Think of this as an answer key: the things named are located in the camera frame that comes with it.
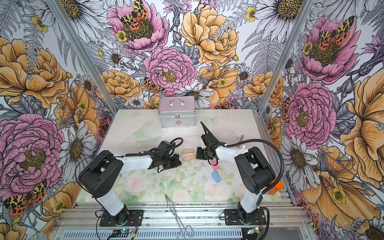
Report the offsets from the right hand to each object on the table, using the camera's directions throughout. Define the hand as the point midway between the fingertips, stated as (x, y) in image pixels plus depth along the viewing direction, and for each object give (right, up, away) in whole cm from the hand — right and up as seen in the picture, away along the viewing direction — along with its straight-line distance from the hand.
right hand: (198, 159), depth 93 cm
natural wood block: (-7, +4, +5) cm, 10 cm away
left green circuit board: (-36, -31, -20) cm, 52 cm away
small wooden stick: (+30, +10, +12) cm, 34 cm away
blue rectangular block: (+11, -9, -6) cm, 15 cm away
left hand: (-11, -4, -2) cm, 12 cm away
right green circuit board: (+26, -29, -21) cm, 44 cm away
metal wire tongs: (-5, -28, -21) cm, 36 cm away
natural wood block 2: (-6, 0, +2) cm, 6 cm away
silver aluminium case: (-14, +30, +12) cm, 35 cm away
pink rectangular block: (+8, +2, -15) cm, 17 cm away
